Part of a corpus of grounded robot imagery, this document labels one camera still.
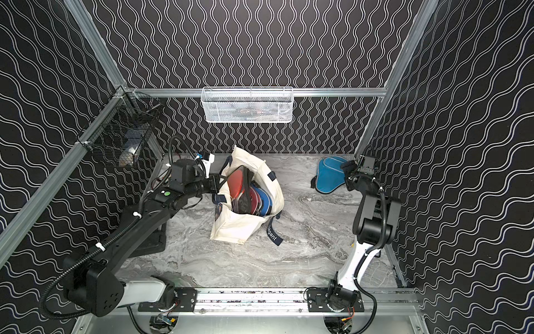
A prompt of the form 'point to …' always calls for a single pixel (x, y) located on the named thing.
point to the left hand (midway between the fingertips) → (226, 174)
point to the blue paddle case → (267, 202)
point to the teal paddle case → (330, 174)
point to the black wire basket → (119, 135)
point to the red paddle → (240, 180)
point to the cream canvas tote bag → (231, 226)
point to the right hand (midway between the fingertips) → (344, 169)
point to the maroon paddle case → (255, 202)
